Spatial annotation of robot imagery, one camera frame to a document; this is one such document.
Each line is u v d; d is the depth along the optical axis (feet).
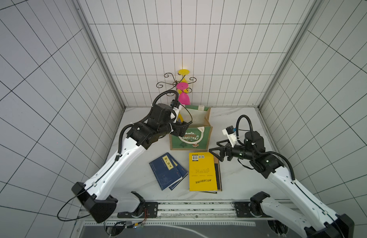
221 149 1.99
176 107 1.91
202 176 2.49
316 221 1.30
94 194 1.22
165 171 2.75
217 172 2.59
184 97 3.08
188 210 2.44
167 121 1.73
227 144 2.08
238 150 2.03
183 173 2.73
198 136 2.80
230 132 2.05
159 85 2.90
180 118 3.08
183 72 3.20
